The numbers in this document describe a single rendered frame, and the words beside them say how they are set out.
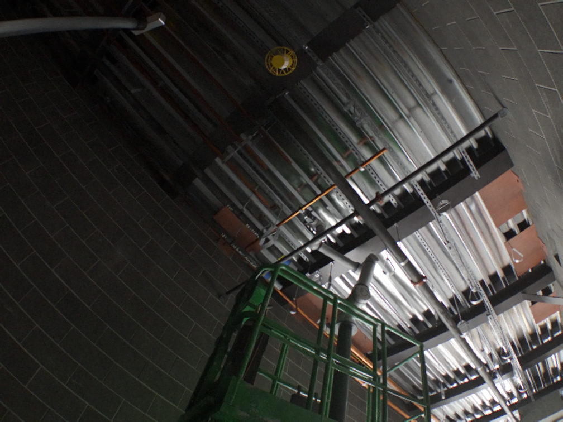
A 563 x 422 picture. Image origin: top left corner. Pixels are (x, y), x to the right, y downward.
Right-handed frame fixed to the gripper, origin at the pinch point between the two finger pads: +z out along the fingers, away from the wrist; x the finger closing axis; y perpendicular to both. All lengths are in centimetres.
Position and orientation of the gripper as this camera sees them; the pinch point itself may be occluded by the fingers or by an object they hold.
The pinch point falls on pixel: (300, 209)
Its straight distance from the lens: 302.1
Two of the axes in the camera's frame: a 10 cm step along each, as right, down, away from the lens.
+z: -6.9, -5.7, -4.5
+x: -0.2, 6.3, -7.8
